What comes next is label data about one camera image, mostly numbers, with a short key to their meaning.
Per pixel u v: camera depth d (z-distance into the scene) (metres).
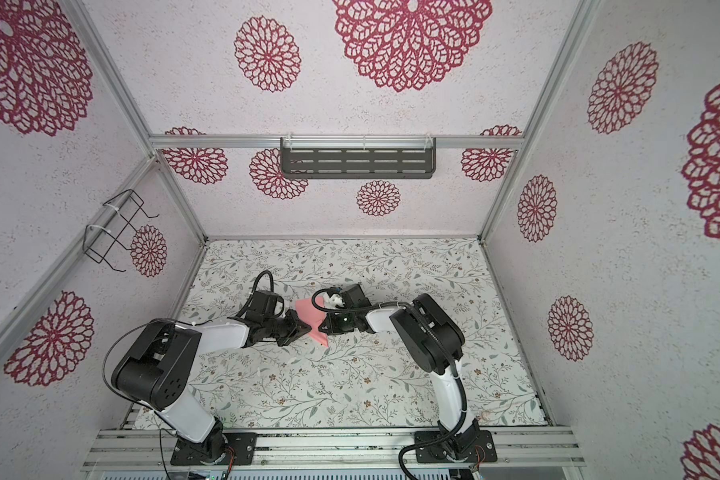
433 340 0.53
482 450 0.73
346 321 0.85
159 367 0.47
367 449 0.76
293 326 0.83
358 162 0.99
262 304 0.76
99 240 0.73
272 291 0.89
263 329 0.76
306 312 1.00
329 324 0.85
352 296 0.80
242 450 0.74
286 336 0.84
